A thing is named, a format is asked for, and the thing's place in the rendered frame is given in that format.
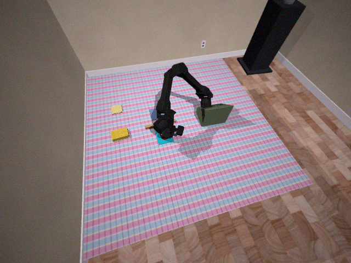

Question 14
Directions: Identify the yellow sponge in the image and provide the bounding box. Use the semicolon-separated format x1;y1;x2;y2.
111;127;129;142

